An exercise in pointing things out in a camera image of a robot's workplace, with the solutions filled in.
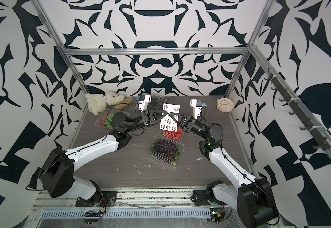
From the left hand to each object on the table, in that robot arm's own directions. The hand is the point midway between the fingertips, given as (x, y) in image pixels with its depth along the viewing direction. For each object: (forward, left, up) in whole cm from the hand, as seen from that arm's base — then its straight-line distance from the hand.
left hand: (165, 111), depth 60 cm
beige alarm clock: (+34, -48, -37) cm, 69 cm away
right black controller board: (-34, -24, -40) cm, 58 cm away
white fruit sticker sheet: (-3, -1, -4) cm, 5 cm away
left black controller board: (-32, +38, -43) cm, 66 cm away
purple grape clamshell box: (-4, 0, -34) cm, 34 cm away
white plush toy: (+35, +48, -30) cm, 66 cm away
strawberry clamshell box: (+6, -8, -32) cm, 33 cm away
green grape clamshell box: (+25, +42, -34) cm, 59 cm away
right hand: (-2, -2, -2) cm, 3 cm away
